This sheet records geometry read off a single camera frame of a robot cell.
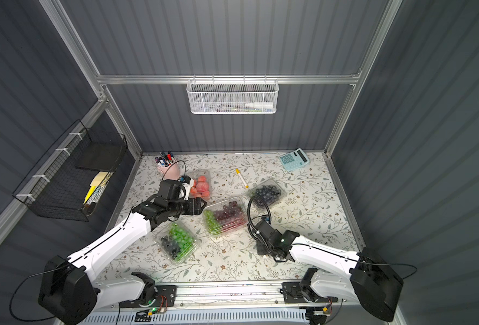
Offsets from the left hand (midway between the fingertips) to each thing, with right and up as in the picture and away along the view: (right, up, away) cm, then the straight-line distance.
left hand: (201, 204), depth 82 cm
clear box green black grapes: (-10, -16, +1) cm, 19 cm away
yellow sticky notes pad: (-37, +9, -8) cm, 39 cm away
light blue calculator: (+47, +20, +34) cm, 61 cm away
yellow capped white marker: (+14, +13, +30) cm, 36 cm away
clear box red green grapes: (+9, -7, +7) cm, 13 cm away
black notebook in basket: (-41, +20, -1) cm, 45 cm away
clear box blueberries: (+30, +4, +15) cm, 34 cm away
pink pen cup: (-22, +13, +30) cm, 39 cm away
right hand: (+26, -17, +3) cm, 31 cm away
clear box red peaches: (-3, +7, +17) cm, 19 cm away
